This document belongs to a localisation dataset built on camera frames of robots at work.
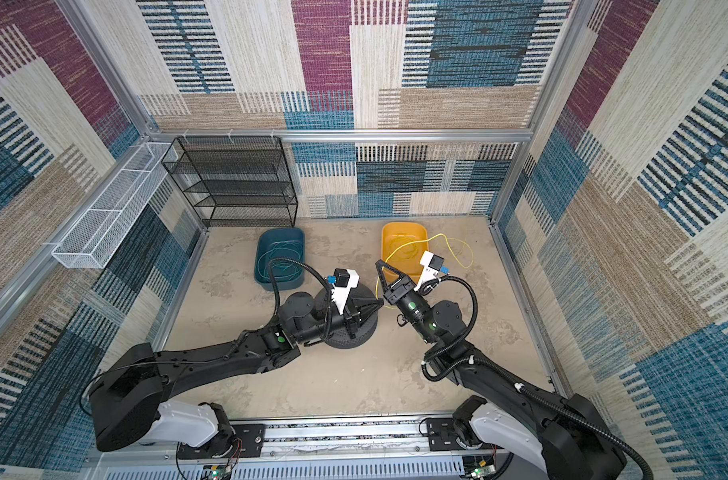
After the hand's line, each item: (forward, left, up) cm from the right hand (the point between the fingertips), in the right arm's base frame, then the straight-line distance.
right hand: (374, 267), depth 68 cm
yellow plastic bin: (+26, -12, -30) cm, 42 cm away
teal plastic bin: (+34, +38, -27) cm, 57 cm away
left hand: (-6, -2, -5) cm, 8 cm away
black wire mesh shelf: (+49, +48, -12) cm, 69 cm away
